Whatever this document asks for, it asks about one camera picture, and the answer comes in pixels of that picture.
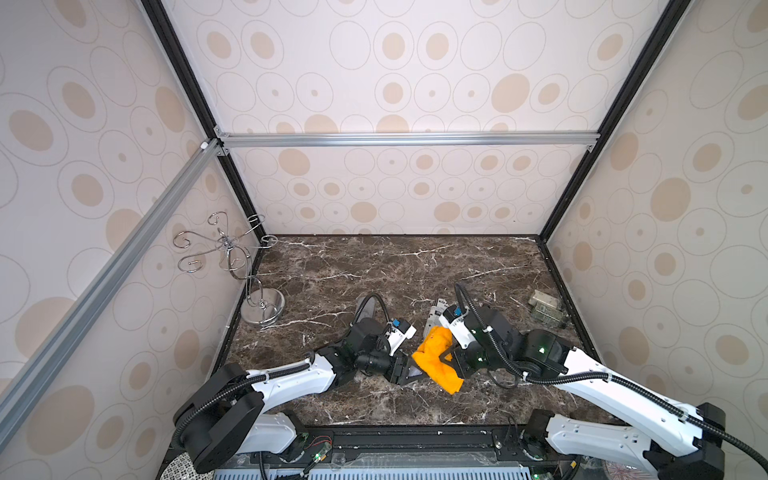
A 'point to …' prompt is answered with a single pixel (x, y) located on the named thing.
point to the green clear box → (546, 308)
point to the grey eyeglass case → (368, 310)
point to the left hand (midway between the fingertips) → (426, 374)
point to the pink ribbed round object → (614, 471)
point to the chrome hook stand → (261, 306)
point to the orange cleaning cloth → (429, 360)
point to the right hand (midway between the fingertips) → (450, 354)
